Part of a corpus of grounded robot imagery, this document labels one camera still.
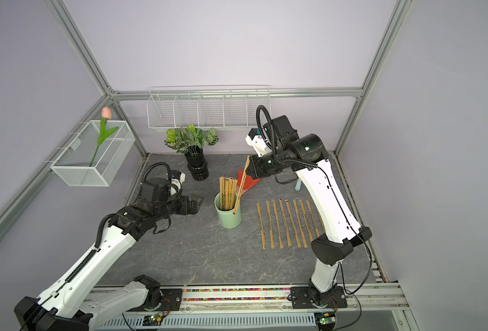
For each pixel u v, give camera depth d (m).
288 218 0.94
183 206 0.66
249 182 1.08
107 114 0.80
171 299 0.74
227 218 0.89
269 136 0.51
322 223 0.46
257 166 0.56
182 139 0.94
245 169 0.65
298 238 0.89
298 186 1.03
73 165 0.67
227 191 0.85
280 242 0.87
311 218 0.94
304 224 0.92
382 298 0.75
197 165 1.02
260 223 0.93
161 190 0.56
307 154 0.42
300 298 0.74
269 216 0.94
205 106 1.00
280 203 0.99
